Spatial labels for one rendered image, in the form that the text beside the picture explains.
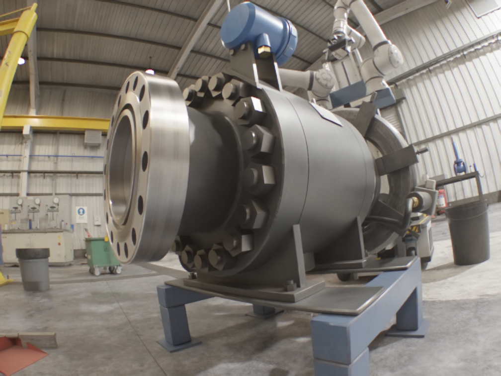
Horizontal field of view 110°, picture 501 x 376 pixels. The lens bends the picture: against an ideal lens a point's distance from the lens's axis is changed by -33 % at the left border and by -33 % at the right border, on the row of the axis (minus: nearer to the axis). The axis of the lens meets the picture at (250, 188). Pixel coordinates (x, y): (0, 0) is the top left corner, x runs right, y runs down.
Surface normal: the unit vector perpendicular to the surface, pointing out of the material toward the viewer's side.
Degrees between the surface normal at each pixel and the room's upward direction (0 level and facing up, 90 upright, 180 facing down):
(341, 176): 104
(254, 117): 140
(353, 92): 90
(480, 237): 93
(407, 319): 90
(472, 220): 93
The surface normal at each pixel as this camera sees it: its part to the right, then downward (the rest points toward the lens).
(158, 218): 0.59, 0.45
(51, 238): 0.43, -0.21
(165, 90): 0.55, -0.60
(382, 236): -0.74, -0.03
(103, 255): 0.71, -0.21
